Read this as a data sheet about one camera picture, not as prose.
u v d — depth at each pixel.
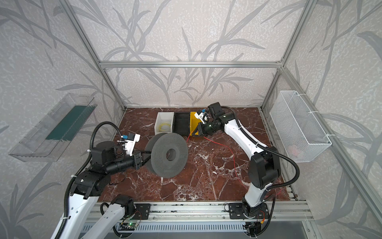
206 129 0.72
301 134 0.61
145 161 0.62
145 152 0.58
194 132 0.78
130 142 0.59
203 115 0.76
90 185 0.44
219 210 0.76
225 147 0.99
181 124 1.10
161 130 1.05
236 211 0.73
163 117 1.12
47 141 0.63
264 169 0.46
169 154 0.64
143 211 0.74
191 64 1.90
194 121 1.03
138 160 0.57
